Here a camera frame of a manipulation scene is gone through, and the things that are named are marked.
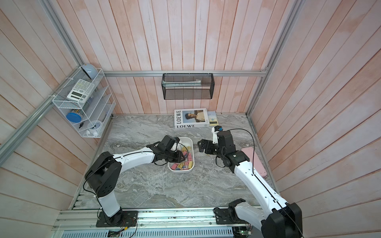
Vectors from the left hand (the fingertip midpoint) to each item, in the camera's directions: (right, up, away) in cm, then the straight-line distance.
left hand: (183, 160), depth 89 cm
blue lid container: (-57, +25, -13) cm, 63 cm away
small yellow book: (+23, +27, +29) cm, 46 cm away
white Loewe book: (+6, +28, +26) cm, 38 cm away
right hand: (+12, +12, -8) cm, 19 cm away
